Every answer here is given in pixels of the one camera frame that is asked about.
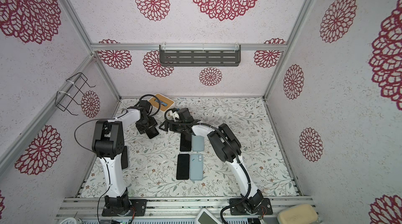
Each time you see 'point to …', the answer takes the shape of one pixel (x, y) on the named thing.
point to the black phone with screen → (182, 168)
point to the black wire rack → (71, 91)
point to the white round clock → (71, 220)
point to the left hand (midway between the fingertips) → (152, 128)
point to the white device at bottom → (204, 216)
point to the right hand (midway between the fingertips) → (163, 126)
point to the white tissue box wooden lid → (165, 102)
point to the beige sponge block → (298, 214)
